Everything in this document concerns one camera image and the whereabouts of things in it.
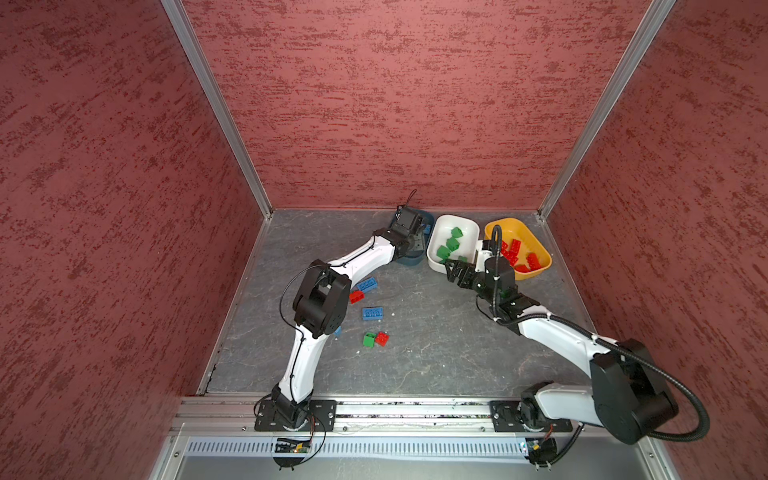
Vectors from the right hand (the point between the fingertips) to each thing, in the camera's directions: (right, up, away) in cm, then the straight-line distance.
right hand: (453, 269), depth 87 cm
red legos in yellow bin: (+25, +3, +19) cm, 32 cm away
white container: (+1, +12, +26) cm, 29 cm away
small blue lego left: (-29, -10, -27) cm, 41 cm away
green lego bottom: (-25, -21, -2) cm, 33 cm away
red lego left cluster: (-30, -10, +7) cm, 32 cm away
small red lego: (-21, -20, -2) cm, 29 cm away
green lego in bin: (+7, +12, +26) cm, 29 cm away
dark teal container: (-5, +15, +23) cm, 28 cm away
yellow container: (+29, +12, +25) cm, 40 cm away
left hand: (-11, +8, +10) cm, 17 cm away
